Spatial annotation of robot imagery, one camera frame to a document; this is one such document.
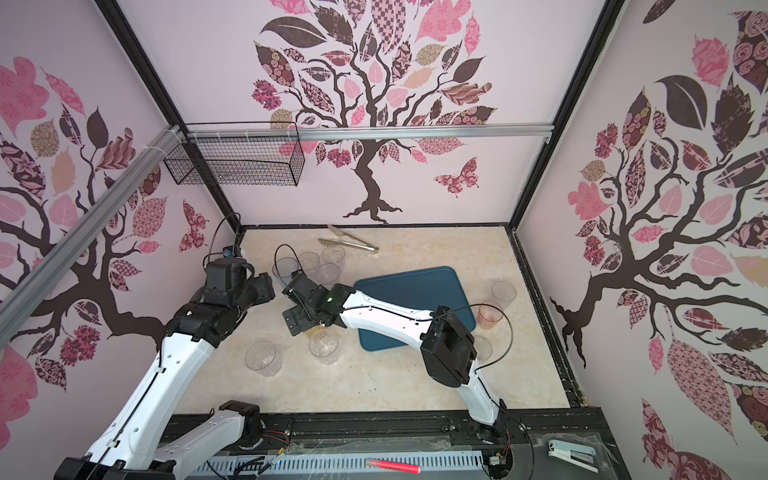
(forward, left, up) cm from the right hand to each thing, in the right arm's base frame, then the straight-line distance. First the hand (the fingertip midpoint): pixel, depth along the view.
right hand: (303, 310), depth 80 cm
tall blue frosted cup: (+17, +11, -4) cm, 21 cm away
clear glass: (+25, +5, -9) cm, 27 cm away
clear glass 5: (-8, +13, -13) cm, 20 cm away
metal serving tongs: (+37, 0, -13) cm, 39 cm away
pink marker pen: (-35, -26, -13) cm, 46 cm away
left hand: (+3, +9, +9) cm, 13 cm away
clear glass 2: (+29, -3, -12) cm, 32 cm away
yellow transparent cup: (-9, -5, +5) cm, 11 cm away
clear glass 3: (+20, -2, -10) cm, 22 cm away
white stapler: (-33, -67, -12) cm, 76 cm away
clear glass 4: (-5, -4, -13) cm, 14 cm away
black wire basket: (+47, +15, +20) cm, 53 cm away
